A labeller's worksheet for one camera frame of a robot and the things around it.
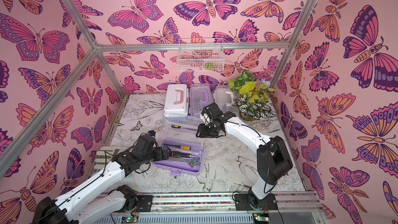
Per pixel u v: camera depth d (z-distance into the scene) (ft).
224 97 3.49
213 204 2.45
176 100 3.34
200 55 3.13
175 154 2.86
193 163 2.80
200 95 3.40
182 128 2.87
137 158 1.97
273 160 1.46
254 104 2.66
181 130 2.89
